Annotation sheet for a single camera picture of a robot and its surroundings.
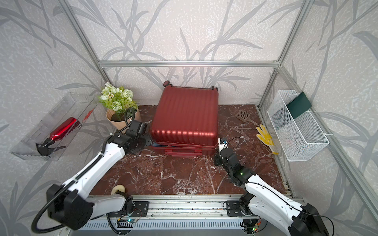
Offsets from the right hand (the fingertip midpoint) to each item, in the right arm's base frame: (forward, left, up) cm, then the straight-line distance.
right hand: (216, 148), depth 83 cm
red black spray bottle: (-1, +68, +24) cm, 72 cm away
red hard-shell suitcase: (+12, +18, +11) cm, 24 cm away
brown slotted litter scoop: (+33, -25, -10) cm, 43 cm away
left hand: (+3, +38, +4) cm, 38 cm away
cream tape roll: (-18, +54, -9) cm, 58 cm away
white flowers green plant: (+25, +59, +16) cm, 66 cm away
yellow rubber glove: (+15, -37, -12) cm, 42 cm away
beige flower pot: (+17, +60, +6) cm, 62 cm away
